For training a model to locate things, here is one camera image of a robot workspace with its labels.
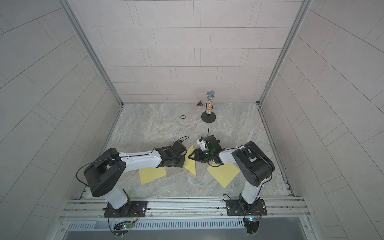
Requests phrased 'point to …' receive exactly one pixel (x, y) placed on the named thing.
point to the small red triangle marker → (200, 104)
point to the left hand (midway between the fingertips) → (184, 161)
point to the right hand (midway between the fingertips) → (192, 158)
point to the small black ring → (183, 118)
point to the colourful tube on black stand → (208, 117)
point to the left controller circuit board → (124, 225)
